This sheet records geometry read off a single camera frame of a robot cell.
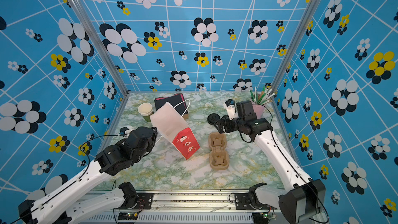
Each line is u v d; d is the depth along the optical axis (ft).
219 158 2.77
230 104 2.23
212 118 3.35
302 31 2.76
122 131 2.04
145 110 3.34
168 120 2.97
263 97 2.99
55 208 1.30
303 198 1.22
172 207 2.37
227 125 2.19
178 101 3.66
